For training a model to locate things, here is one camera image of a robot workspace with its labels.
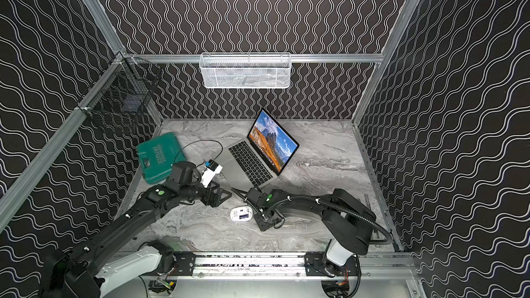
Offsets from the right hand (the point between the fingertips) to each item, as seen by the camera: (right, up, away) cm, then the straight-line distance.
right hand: (265, 222), depth 84 cm
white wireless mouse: (-10, +3, +1) cm, 11 cm away
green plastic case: (-52, +27, +16) cm, 61 cm away
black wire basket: (-67, +51, +7) cm, 84 cm away
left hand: (-14, +15, -8) cm, 22 cm away
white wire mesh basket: (-10, +69, +19) cm, 72 cm away
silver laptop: (-5, +23, +18) cm, 30 cm away
